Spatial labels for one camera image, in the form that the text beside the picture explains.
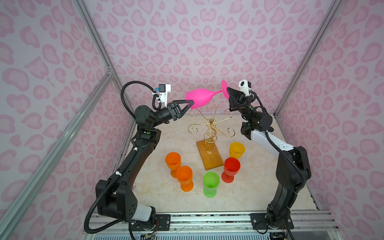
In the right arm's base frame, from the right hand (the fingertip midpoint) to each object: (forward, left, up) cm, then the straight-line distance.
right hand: (228, 93), depth 58 cm
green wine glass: (-19, +5, -41) cm, 45 cm away
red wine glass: (-12, -6, -39) cm, 41 cm away
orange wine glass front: (-10, +25, -36) cm, 45 cm away
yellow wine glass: (-1, -10, -40) cm, 41 cm away
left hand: (-2, +13, -3) cm, 14 cm away
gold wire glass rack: (+1, +6, -21) cm, 22 cm away
